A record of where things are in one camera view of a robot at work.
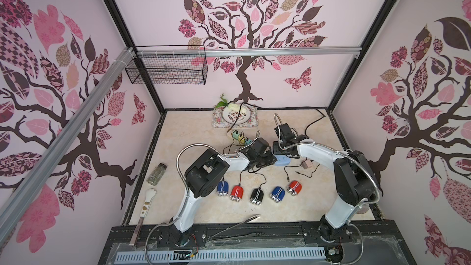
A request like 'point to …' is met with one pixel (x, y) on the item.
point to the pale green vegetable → (234, 106)
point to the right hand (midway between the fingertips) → (277, 146)
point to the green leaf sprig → (222, 103)
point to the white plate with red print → (230, 116)
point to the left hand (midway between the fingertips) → (276, 163)
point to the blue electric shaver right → (278, 194)
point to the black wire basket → (168, 64)
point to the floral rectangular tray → (218, 121)
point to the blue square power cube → (282, 160)
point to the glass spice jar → (157, 174)
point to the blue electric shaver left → (222, 188)
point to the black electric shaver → (257, 196)
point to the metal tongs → (221, 234)
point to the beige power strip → (229, 133)
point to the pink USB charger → (306, 164)
